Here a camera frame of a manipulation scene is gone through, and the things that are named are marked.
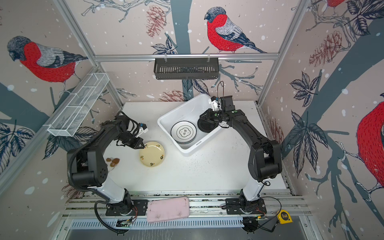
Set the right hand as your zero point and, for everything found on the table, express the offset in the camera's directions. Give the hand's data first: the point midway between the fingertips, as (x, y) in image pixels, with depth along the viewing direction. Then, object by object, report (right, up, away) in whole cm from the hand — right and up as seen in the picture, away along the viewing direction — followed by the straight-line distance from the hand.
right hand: (200, 117), depth 86 cm
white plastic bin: (-7, +4, +25) cm, 26 cm away
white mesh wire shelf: (-66, +6, -8) cm, 67 cm away
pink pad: (-17, -45, -14) cm, 50 cm away
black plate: (+4, -3, -5) cm, 6 cm away
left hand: (-36, -17, +1) cm, 39 cm away
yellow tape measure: (+39, -47, -17) cm, 63 cm away
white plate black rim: (-11, -10, +15) cm, 21 cm away
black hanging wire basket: (-10, +36, +21) cm, 43 cm away
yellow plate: (-29, -23, +4) cm, 37 cm away
